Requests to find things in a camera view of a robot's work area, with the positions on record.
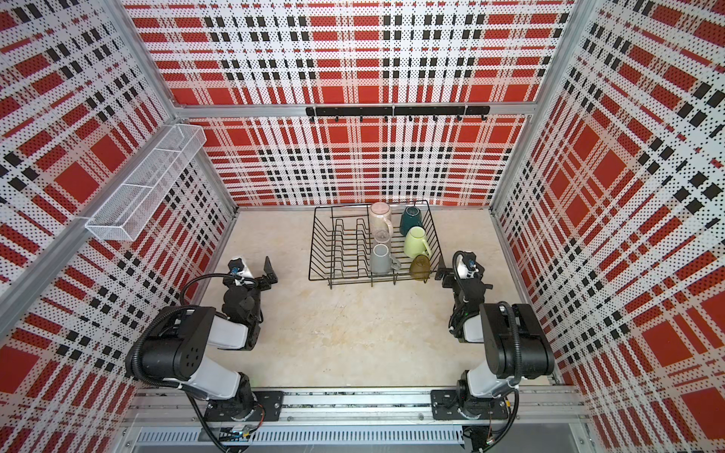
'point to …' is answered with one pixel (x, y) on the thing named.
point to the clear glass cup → (382, 236)
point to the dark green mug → (412, 216)
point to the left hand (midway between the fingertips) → (253, 265)
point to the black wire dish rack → (373, 242)
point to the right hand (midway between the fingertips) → (456, 258)
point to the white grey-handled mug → (381, 262)
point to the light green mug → (414, 243)
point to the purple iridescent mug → (380, 219)
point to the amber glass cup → (420, 267)
